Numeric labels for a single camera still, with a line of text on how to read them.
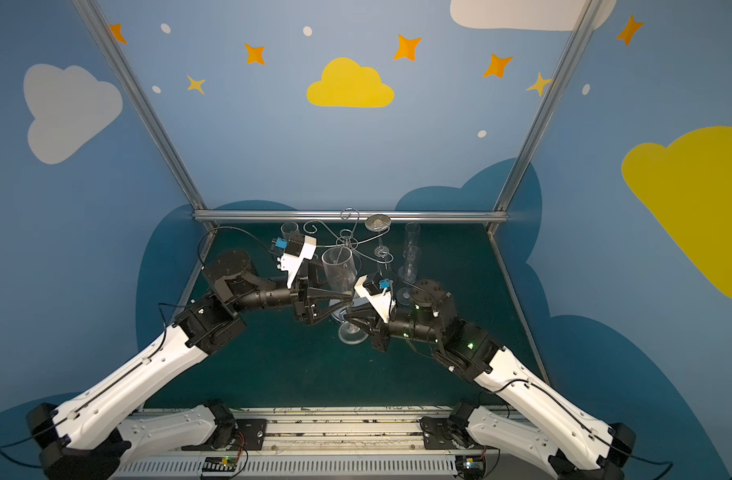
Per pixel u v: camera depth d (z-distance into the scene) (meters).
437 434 0.75
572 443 0.40
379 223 0.78
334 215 0.80
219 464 0.73
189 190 1.08
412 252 1.01
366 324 0.55
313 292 0.49
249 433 0.75
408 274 0.91
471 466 0.73
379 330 0.52
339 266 0.51
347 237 0.73
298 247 0.48
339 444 0.74
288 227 0.93
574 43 0.74
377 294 0.51
